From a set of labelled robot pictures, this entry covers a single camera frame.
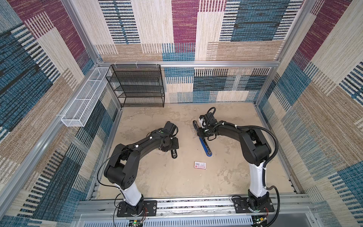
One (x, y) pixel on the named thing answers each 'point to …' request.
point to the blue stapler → (203, 141)
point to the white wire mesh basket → (77, 114)
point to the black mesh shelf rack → (137, 85)
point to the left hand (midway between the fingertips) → (175, 144)
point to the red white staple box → (200, 165)
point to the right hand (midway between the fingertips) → (200, 134)
